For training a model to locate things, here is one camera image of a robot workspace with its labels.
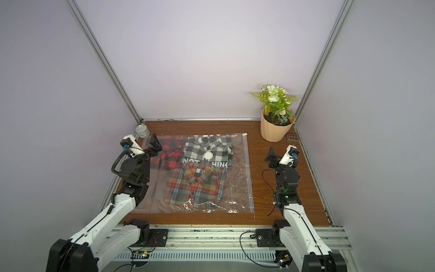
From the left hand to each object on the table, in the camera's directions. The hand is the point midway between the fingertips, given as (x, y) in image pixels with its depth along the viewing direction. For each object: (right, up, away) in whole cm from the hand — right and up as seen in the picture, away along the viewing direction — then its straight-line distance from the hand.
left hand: (148, 135), depth 73 cm
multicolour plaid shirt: (+20, -26, +14) cm, 36 cm away
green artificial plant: (+63, +17, +17) cm, 68 cm away
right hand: (+61, -5, +2) cm, 62 cm away
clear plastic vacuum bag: (+41, -31, +13) cm, 53 cm away
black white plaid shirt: (+29, -9, +27) cm, 41 cm away
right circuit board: (+59, -52, -3) cm, 79 cm away
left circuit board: (-3, -54, -1) cm, 54 cm away
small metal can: (-20, +3, +36) cm, 41 cm away
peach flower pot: (+67, +7, +30) cm, 73 cm away
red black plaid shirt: (+2, -13, +24) cm, 28 cm away
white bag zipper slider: (+48, 0, +34) cm, 58 cm away
